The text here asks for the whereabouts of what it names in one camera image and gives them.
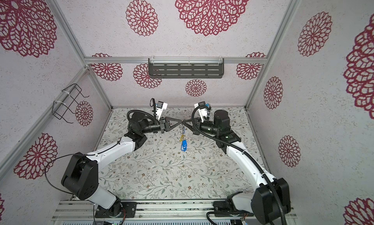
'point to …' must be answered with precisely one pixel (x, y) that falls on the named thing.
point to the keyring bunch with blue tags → (184, 144)
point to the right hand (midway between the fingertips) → (183, 120)
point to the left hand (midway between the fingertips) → (180, 123)
